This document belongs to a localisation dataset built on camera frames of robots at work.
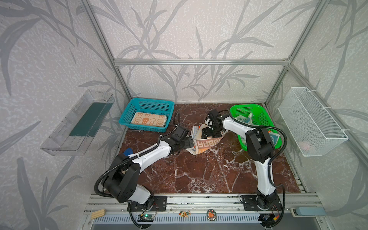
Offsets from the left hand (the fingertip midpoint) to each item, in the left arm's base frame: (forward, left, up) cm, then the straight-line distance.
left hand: (188, 138), depth 89 cm
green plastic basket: (+22, -54, -6) cm, 59 cm away
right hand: (+8, -13, -6) cm, 16 cm away
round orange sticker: (-39, -13, -7) cm, 42 cm away
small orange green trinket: (-39, +1, -7) cm, 39 cm away
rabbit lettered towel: (-1, -9, -7) cm, 11 cm away
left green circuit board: (-40, +20, -9) cm, 46 cm away
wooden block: (-39, +44, -8) cm, 59 cm away
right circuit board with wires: (-41, -42, -9) cm, 59 cm away
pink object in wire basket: (-10, -60, +12) cm, 63 cm away
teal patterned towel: (+19, -44, -5) cm, 49 cm away
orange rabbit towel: (+21, +30, -9) cm, 38 cm away
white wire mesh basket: (-11, -55, +27) cm, 63 cm away
